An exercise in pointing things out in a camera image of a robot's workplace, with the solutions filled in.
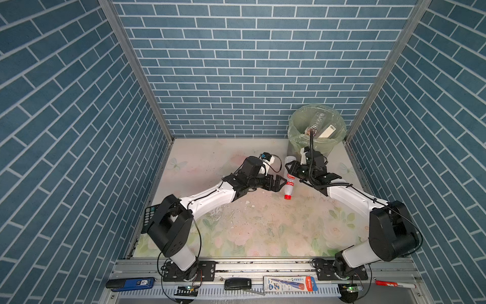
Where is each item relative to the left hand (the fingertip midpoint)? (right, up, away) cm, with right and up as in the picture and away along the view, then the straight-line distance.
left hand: (279, 180), depth 81 cm
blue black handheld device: (-56, -36, -13) cm, 68 cm away
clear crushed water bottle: (+21, +29, +12) cm, 38 cm away
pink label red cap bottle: (+5, 0, +3) cm, 5 cm away
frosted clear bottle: (+25, +22, +10) cm, 35 cm away
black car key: (-18, -36, -13) cm, 42 cm away
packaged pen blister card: (+2, -38, -10) cm, 39 cm away
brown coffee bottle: (+19, +24, +14) cm, 34 cm away
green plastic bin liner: (+25, +26, +10) cm, 37 cm away
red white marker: (+43, -38, -11) cm, 58 cm away
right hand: (+4, +7, +8) cm, 11 cm away
